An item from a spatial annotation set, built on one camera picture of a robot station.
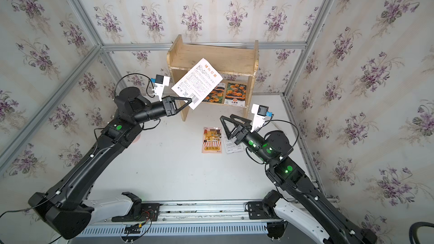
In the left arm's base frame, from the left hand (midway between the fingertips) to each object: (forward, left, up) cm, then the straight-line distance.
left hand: (192, 103), depth 59 cm
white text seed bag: (+5, -18, -41) cm, 45 cm away
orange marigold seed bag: (+25, -20, -21) cm, 38 cm away
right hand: (-6, -13, -2) cm, 14 cm away
